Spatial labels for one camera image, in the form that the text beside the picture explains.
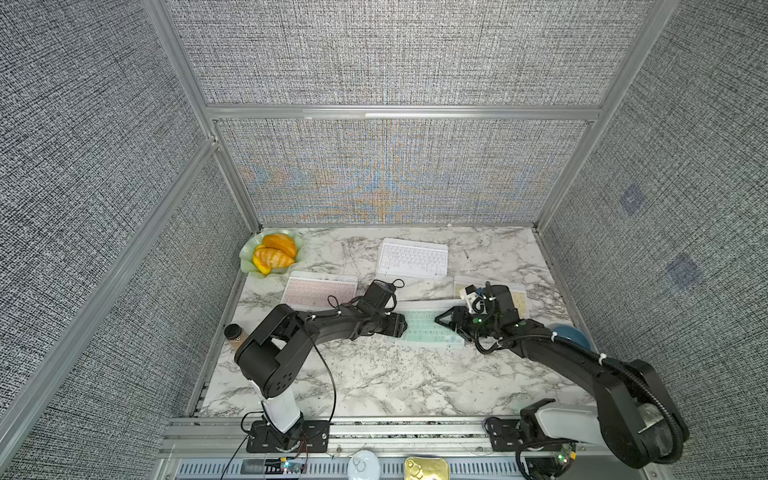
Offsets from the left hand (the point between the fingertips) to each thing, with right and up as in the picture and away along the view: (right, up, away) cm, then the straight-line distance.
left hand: (404, 329), depth 91 cm
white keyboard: (+2, +22, +16) cm, 27 cm away
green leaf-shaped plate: (-54, +28, +19) cm, 64 cm away
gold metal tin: (+3, -25, -25) cm, 35 cm away
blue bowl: (+50, -1, -3) cm, 50 cm away
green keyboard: (+5, +1, -3) cm, 6 cm away
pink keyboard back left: (-28, +11, +9) cm, 31 cm away
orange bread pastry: (-43, +24, +11) cm, 51 cm away
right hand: (+9, +6, -8) cm, 13 cm away
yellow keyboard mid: (+39, +9, +8) cm, 41 cm away
